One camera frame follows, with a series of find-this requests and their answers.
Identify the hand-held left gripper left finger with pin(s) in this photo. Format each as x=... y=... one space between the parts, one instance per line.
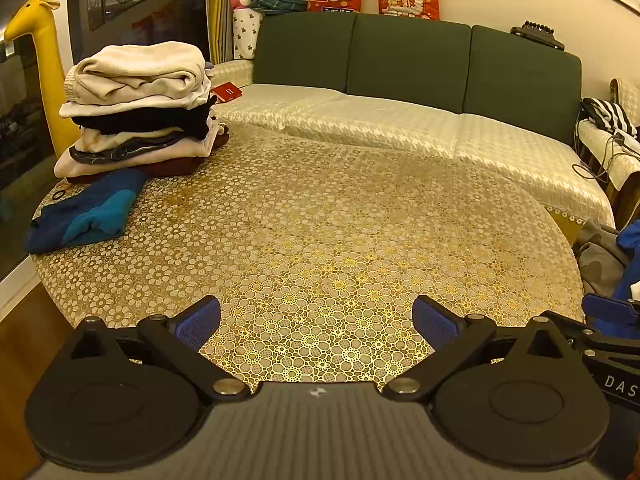
x=200 y=322

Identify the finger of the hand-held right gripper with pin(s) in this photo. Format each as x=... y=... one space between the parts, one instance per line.
x=610 y=306
x=615 y=345

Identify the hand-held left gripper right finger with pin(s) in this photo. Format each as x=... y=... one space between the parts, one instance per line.
x=436 y=325

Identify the stack of folded clothes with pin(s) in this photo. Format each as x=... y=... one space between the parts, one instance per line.
x=135 y=75

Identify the grey garment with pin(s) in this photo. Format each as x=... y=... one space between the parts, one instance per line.
x=600 y=260

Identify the royal blue garment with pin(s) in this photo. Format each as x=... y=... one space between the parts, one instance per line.
x=632 y=240

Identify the armchair with cream cover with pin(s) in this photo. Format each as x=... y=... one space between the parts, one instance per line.
x=627 y=165

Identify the blue and teal folded garment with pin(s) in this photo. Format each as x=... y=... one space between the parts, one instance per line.
x=100 y=210

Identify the black and white striped garment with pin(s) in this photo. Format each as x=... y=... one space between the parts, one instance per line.
x=607 y=115

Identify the cream sofa cover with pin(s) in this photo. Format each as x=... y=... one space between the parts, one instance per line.
x=375 y=125

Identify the red booklet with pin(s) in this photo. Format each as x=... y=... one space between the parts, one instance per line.
x=227 y=92

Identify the green sofa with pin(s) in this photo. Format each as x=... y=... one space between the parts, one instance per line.
x=410 y=55

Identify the black massager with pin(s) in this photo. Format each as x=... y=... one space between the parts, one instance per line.
x=537 y=35

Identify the white printed bag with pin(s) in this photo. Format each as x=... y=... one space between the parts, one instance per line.
x=247 y=35

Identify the yellow giraffe toy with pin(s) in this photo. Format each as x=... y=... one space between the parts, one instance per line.
x=47 y=60

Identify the yellow curtain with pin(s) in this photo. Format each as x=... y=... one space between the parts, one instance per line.
x=220 y=5

